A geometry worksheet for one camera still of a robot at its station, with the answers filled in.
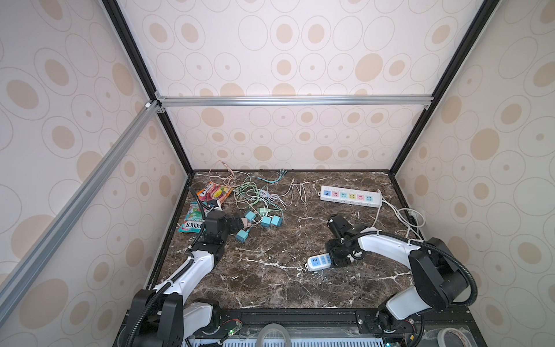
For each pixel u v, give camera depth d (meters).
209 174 1.18
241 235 0.93
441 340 0.70
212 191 1.06
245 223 0.98
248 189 1.08
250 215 1.00
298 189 1.09
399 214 1.02
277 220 0.97
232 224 0.78
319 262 0.85
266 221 0.97
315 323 0.75
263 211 0.97
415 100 0.90
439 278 0.44
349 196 1.06
